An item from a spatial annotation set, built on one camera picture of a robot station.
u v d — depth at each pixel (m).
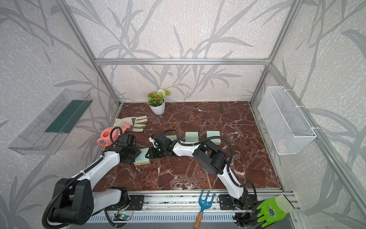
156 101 1.02
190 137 0.96
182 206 0.73
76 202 0.40
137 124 1.05
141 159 0.84
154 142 0.82
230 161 0.53
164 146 0.73
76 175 0.44
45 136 0.64
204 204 0.74
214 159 0.54
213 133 0.99
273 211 0.70
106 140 0.86
